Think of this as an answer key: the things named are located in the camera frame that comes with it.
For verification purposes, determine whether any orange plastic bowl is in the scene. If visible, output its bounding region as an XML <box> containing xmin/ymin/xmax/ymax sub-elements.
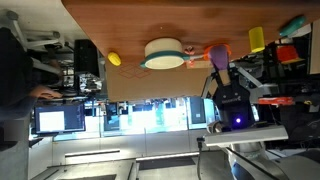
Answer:
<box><xmin>203</xmin><ymin>43</ymin><xmax>233</xmax><ymax>62</ymax></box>

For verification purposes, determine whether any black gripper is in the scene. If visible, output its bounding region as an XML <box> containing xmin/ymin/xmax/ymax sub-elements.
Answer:
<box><xmin>211</xmin><ymin>64</ymin><xmax>253</xmax><ymax>132</ymax></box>

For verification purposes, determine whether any white bowl with teal band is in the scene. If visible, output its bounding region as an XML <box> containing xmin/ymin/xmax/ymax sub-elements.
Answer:
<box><xmin>139</xmin><ymin>37</ymin><xmax>190</xmax><ymax>70</ymax></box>

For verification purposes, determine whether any computer monitor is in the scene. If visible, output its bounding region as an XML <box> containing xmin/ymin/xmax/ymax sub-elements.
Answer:
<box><xmin>34</xmin><ymin>103</ymin><xmax>87</xmax><ymax>135</ymax></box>

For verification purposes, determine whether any teal oblong toy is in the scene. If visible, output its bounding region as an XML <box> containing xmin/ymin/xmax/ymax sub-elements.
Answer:
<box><xmin>279</xmin><ymin>15</ymin><xmax>307</xmax><ymax>38</ymax></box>

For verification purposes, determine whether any yellow rounded object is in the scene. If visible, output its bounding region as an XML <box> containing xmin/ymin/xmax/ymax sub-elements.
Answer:
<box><xmin>107</xmin><ymin>51</ymin><xmax>122</xmax><ymax>67</ymax></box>

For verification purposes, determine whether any black office chair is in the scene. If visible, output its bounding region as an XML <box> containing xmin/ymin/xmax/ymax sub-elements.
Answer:
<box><xmin>73</xmin><ymin>39</ymin><xmax>101</xmax><ymax>78</ymax></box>

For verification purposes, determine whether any person in dark shirt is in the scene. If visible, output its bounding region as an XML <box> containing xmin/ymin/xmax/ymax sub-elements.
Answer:
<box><xmin>0</xmin><ymin>26</ymin><xmax>64</xmax><ymax>112</ymax></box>

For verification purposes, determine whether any red rectangular object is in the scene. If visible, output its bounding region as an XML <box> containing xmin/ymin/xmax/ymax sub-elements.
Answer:
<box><xmin>258</xmin><ymin>96</ymin><xmax>295</xmax><ymax>106</ymax></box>

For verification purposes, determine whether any pink toy item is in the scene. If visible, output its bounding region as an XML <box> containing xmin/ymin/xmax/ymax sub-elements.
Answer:
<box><xmin>184</xmin><ymin>45</ymin><xmax>196</xmax><ymax>56</ymax></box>

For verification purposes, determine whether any white plastic utensil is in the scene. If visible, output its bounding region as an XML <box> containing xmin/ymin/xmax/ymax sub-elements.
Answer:
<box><xmin>188</xmin><ymin>54</ymin><xmax>206</xmax><ymax>62</ymax></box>

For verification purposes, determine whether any yellow cup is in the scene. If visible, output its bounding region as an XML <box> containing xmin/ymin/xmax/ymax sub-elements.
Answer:
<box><xmin>248</xmin><ymin>26</ymin><xmax>266</xmax><ymax>54</ymax></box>

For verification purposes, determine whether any yellow red emergency stop button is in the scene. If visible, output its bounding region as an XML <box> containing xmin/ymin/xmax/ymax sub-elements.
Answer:
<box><xmin>275</xmin><ymin>44</ymin><xmax>306</xmax><ymax>65</ymax></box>

